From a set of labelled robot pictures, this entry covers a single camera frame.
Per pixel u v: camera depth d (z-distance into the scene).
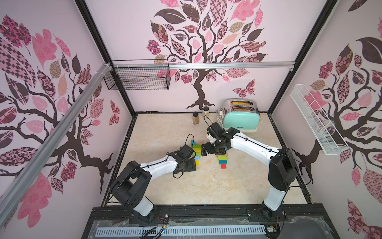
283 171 0.46
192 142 1.00
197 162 0.88
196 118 1.09
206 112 1.11
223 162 0.91
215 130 0.69
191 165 0.80
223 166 0.90
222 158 0.94
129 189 0.44
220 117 1.06
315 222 0.72
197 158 0.92
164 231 0.70
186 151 0.73
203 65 0.92
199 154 0.83
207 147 0.76
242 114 0.95
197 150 0.79
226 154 0.80
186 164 0.79
